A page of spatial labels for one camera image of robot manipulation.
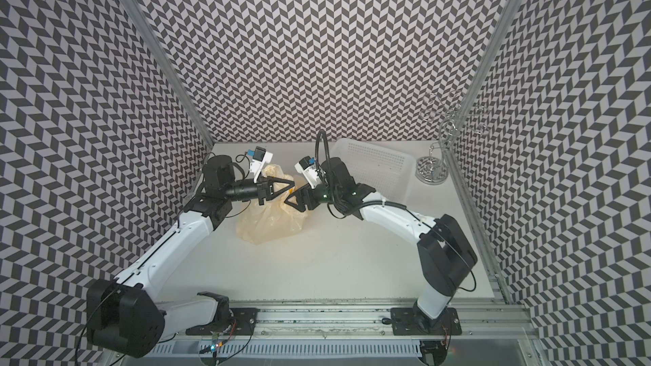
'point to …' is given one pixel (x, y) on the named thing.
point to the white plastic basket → (389, 174)
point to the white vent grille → (288, 349)
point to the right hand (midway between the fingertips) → (293, 200)
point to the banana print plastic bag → (276, 219)
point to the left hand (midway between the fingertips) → (292, 187)
